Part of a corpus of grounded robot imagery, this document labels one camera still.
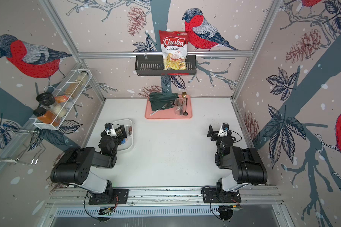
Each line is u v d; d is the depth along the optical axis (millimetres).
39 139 698
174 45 816
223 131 753
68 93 759
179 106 1084
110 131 763
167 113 1131
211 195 728
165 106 1150
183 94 1045
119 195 732
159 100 1180
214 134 809
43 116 602
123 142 927
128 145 914
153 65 1067
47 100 615
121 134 831
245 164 470
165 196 746
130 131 974
